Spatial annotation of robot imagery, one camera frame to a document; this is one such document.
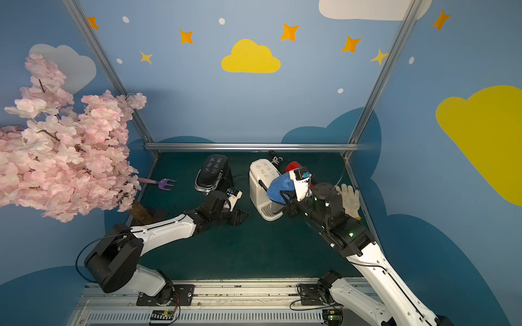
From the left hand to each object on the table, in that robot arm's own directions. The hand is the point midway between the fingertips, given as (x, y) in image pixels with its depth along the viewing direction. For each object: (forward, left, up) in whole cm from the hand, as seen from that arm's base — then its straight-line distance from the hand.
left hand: (244, 210), depth 87 cm
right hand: (-4, -15, +23) cm, 28 cm away
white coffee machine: (+11, -7, +13) cm, 19 cm away
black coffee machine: (+8, +12, +14) cm, 20 cm away
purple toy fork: (+20, +47, -10) cm, 52 cm away
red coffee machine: (+19, -21, +10) cm, 30 cm away
